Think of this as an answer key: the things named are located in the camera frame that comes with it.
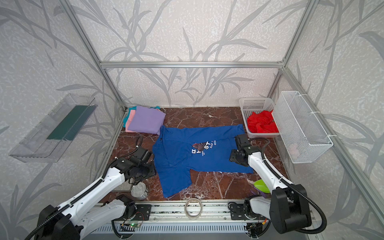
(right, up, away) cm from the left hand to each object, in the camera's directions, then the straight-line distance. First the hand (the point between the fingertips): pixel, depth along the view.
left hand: (157, 168), depth 81 cm
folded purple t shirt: (-16, +26, +26) cm, 40 cm away
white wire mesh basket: (+66, +19, -20) cm, 72 cm away
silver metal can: (-7, -10, -6) cm, 13 cm away
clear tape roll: (+16, -19, -7) cm, 26 cm away
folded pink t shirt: (-29, +32, +30) cm, 52 cm away
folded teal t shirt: (-31, +36, +36) cm, 59 cm away
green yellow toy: (+58, -10, +1) cm, 59 cm away
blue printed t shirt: (+9, +7, +14) cm, 18 cm away
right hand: (+45, +7, +6) cm, 45 cm away
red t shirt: (+67, +25, +22) cm, 75 cm away
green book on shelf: (-32, +24, -17) cm, 44 cm away
